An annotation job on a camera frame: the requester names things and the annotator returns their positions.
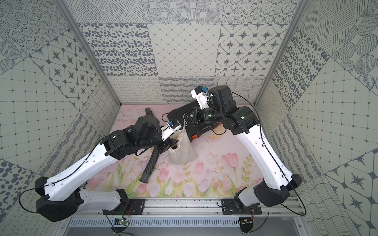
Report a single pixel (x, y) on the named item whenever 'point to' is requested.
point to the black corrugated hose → (144, 177)
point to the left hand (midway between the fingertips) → (173, 131)
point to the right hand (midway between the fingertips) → (185, 118)
